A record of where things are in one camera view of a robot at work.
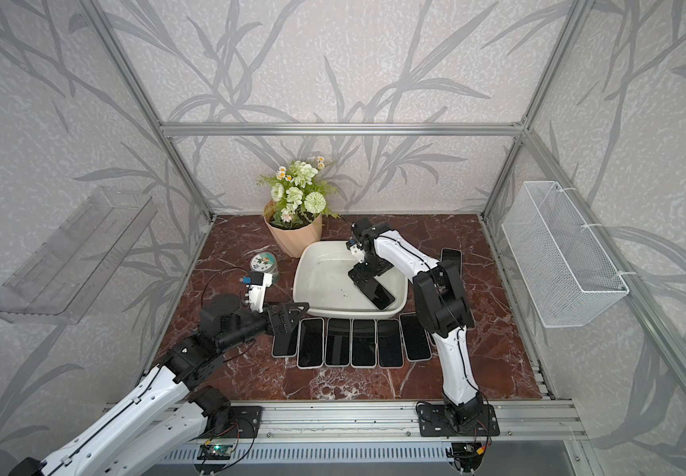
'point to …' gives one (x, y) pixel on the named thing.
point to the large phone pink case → (452, 254)
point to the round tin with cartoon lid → (266, 262)
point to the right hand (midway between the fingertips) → (369, 275)
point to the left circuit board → (214, 452)
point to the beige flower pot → (294, 242)
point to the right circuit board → (468, 453)
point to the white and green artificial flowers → (298, 192)
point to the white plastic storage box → (321, 280)
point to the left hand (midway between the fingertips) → (300, 309)
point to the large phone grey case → (415, 339)
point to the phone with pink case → (310, 343)
